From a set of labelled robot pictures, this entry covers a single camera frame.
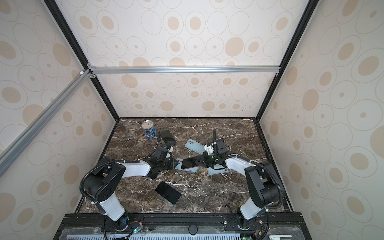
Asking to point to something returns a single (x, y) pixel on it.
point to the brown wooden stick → (139, 136)
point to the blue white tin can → (149, 128)
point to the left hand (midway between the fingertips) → (182, 161)
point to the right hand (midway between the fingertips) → (197, 162)
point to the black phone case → (167, 138)
